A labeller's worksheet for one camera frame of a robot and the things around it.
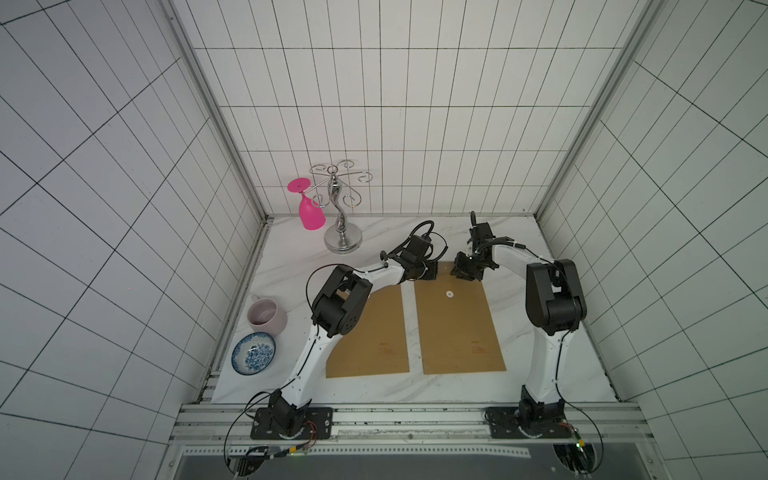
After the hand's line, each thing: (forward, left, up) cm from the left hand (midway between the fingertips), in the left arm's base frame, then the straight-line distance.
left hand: (433, 274), depth 102 cm
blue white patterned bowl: (-28, +54, +1) cm, 61 cm away
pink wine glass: (+13, +42, +16) cm, 46 cm away
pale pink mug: (-17, +54, +2) cm, 56 cm away
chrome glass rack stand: (+16, +34, +1) cm, 37 cm away
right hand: (+3, -8, +1) cm, 9 cm away
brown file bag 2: (-19, -5, 0) cm, 19 cm away
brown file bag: (-25, +19, +1) cm, 31 cm away
